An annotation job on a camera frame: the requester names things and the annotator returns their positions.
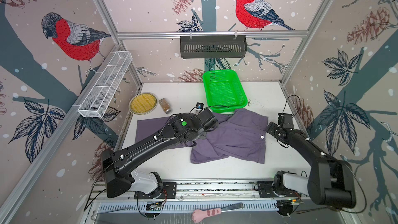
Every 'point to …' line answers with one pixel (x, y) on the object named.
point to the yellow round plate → (143, 103)
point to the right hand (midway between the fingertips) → (273, 128)
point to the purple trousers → (239, 135)
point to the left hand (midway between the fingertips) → (202, 126)
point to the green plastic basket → (225, 92)
